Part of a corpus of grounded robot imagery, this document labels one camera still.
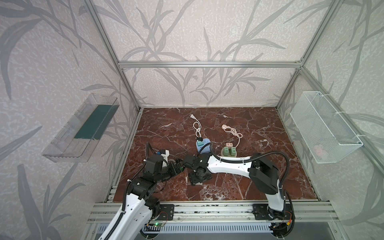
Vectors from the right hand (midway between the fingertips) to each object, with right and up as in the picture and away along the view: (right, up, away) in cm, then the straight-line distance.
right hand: (195, 177), depth 83 cm
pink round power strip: (+21, +10, +8) cm, 24 cm away
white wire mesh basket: (+58, +25, -21) cm, 66 cm away
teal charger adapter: (+2, +18, +9) cm, 20 cm away
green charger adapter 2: (+22, +13, +6) cm, 27 cm away
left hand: (-5, +10, -7) cm, 14 cm away
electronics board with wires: (-17, -17, -12) cm, 26 cm away
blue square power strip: (+7, +13, +13) cm, 19 cm away
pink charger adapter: (+21, +17, +8) cm, 28 cm away
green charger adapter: (+18, +14, +6) cm, 23 cm away
